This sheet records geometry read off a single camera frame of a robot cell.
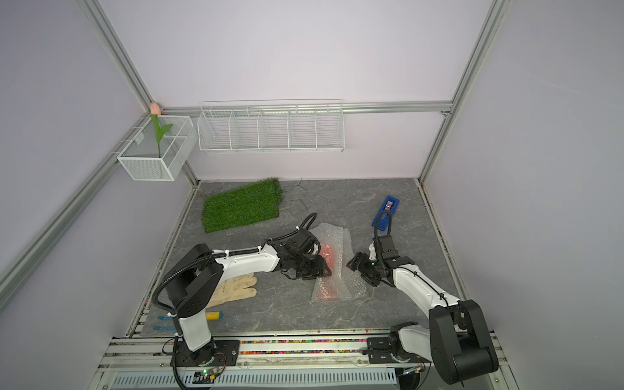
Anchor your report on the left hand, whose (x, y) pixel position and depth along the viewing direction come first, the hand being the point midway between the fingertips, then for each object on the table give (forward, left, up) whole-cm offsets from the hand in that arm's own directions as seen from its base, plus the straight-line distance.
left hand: (327, 277), depth 84 cm
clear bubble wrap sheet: (-2, -6, -2) cm, 6 cm away
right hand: (+4, -10, -1) cm, 11 cm away
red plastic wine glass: (-5, 0, +4) cm, 6 cm away
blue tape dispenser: (+25, -27, -1) cm, 37 cm away
